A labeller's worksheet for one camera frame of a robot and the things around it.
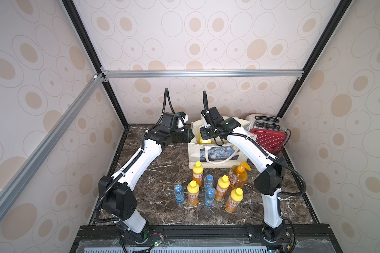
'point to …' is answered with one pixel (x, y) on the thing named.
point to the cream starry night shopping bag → (219, 154)
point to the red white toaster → (271, 133)
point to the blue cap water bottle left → (179, 194)
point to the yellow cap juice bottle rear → (197, 171)
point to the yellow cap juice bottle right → (235, 196)
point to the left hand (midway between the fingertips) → (199, 134)
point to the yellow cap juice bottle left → (193, 188)
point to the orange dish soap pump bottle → (238, 175)
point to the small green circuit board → (157, 243)
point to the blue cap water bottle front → (209, 196)
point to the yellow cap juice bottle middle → (223, 184)
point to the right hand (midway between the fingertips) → (210, 130)
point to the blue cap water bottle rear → (209, 183)
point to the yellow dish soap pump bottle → (204, 142)
